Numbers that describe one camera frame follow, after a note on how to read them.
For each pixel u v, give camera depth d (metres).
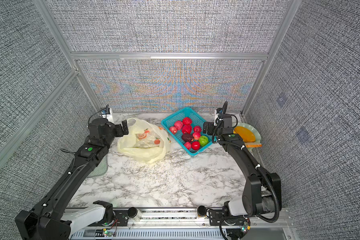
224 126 0.64
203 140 0.96
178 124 1.06
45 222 0.37
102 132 0.55
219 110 0.75
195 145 0.96
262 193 0.42
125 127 0.69
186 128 1.03
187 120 1.09
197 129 1.03
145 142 1.03
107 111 0.65
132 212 0.68
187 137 0.98
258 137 1.00
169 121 1.05
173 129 1.03
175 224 0.73
